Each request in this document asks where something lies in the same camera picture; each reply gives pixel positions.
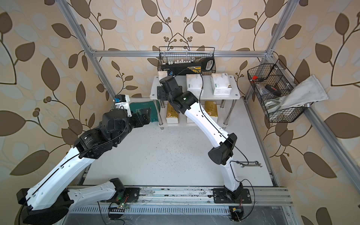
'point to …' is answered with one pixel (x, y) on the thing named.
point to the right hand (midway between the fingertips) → (167, 89)
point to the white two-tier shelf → (161, 115)
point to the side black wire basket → (271, 82)
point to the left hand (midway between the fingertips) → (142, 110)
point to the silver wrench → (255, 163)
